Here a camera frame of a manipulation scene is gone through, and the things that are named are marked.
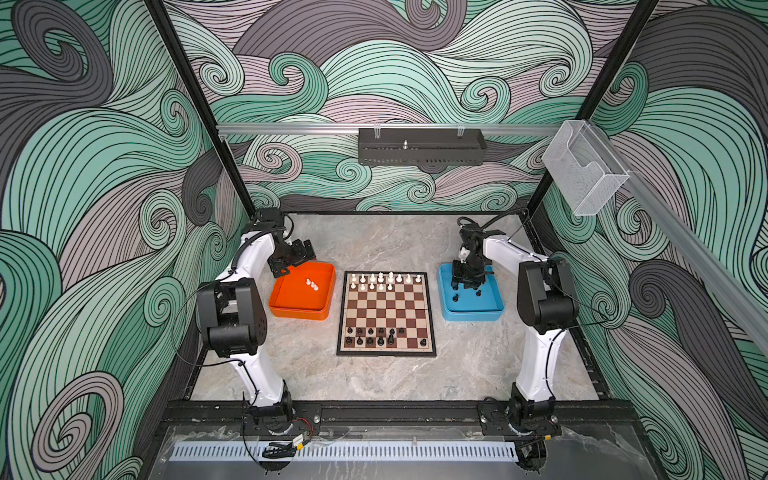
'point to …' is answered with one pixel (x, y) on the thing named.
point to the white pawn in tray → (308, 282)
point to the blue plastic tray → (470, 304)
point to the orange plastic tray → (306, 293)
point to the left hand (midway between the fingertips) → (303, 259)
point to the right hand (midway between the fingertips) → (458, 282)
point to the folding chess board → (386, 314)
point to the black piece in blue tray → (478, 294)
